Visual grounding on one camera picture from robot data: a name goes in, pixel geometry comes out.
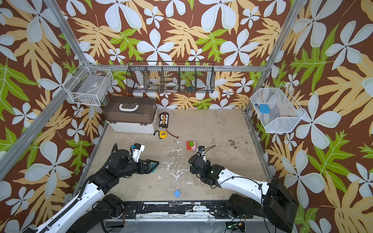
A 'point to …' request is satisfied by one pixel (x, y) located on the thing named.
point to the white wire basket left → (89, 86)
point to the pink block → (194, 148)
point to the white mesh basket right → (285, 112)
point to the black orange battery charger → (163, 120)
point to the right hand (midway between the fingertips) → (193, 163)
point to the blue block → (177, 193)
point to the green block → (191, 144)
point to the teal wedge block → (152, 165)
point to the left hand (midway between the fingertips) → (153, 161)
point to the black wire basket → (170, 77)
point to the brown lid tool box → (132, 114)
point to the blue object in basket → (264, 108)
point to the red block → (188, 147)
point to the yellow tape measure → (163, 134)
